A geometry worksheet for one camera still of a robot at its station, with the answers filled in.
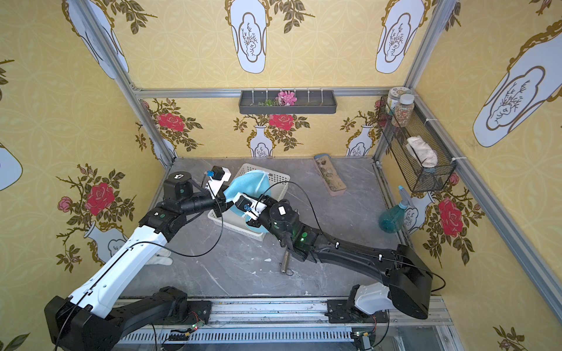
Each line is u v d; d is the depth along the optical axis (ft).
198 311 2.42
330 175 3.60
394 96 2.80
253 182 2.27
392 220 3.23
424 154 2.26
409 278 1.33
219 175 1.96
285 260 2.74
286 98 2.89
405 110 2.62
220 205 2.02
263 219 1.96
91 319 1.22
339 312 2.40
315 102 3.03
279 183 3.52
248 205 1.81
